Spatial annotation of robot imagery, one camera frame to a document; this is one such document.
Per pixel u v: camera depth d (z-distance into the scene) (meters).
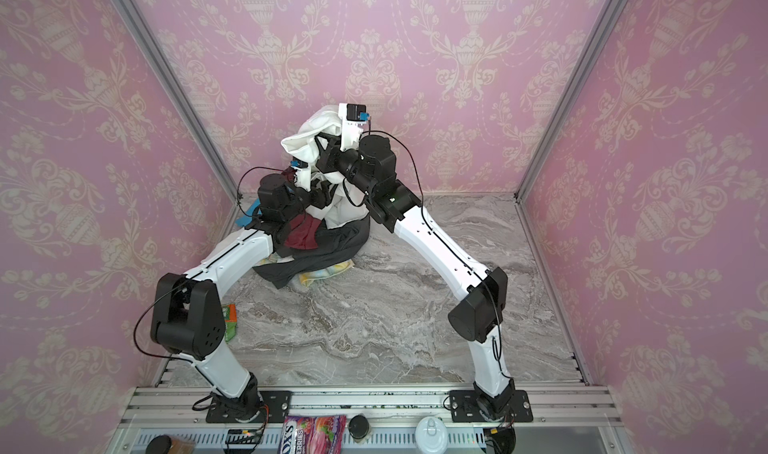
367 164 0.52
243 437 0.73
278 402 0.75
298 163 0.71
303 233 0.92
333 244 1.00
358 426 0.63
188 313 0.47
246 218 1.16
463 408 0.73
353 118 0.56
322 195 0.76
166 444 0.62
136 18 0.74
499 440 0.71
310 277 0.96
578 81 0.85
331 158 0.58
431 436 0.67
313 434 0.68
